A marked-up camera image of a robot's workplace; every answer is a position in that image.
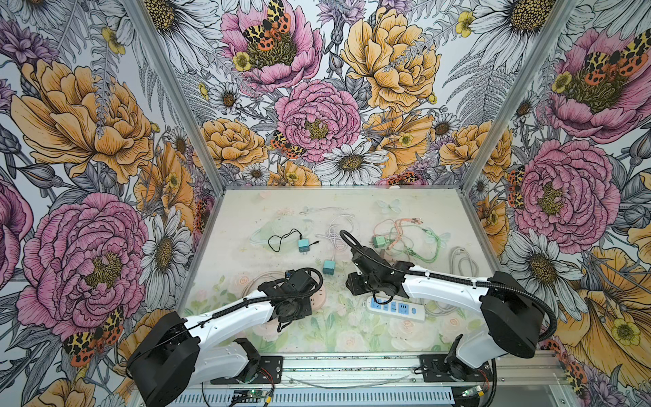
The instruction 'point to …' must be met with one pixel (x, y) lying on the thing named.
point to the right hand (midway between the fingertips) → (352, 289)
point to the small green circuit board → (252, 393)
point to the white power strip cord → (430, 309)
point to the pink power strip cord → (253, 277)
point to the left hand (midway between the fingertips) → (300, 317)
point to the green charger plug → (379, 241)
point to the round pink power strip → (318, 299)
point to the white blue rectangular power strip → (397, 308)
